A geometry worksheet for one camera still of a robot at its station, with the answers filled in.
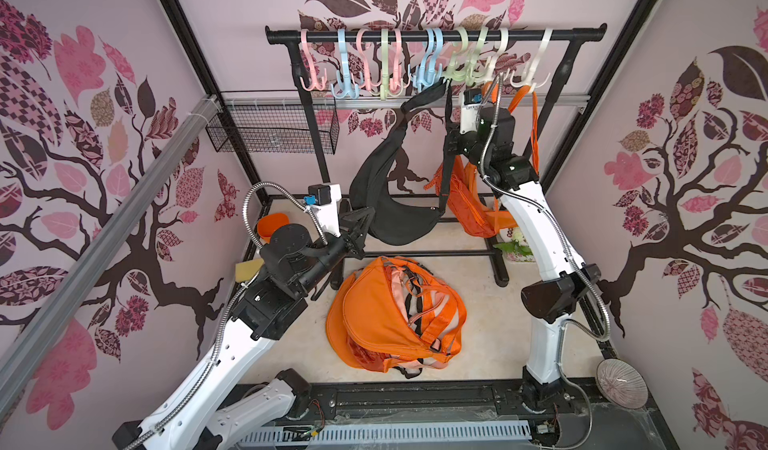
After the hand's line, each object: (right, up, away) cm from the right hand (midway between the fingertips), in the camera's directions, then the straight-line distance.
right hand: (452, 119), depth 73 cm
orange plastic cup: (-59, -27, +29) cm, 71 cm away
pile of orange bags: (-14, -52, +8) cm, 55 cm away
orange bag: (-14, -52, +9) cm, 54 cm away
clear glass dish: (+44, -68, +2) cm, 81 cm away
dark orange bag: (+7, -20, +12) cm, 25 cm away
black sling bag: (-12, -27, -2) cm, 29 cm away
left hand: (-19, -25, -15) cm, 35 cm away
